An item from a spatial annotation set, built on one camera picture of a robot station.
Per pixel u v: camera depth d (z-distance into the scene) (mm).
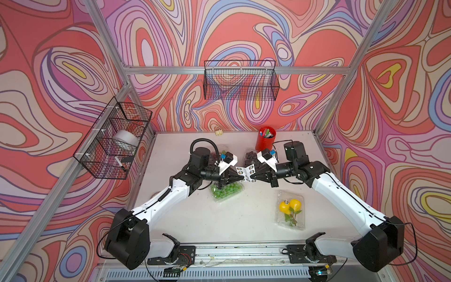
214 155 610
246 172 662
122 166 725
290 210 822
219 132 1185
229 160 616
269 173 635
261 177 669
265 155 603
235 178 685
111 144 783
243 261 732
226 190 878
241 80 956
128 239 406
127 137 737
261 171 651
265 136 1046
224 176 639
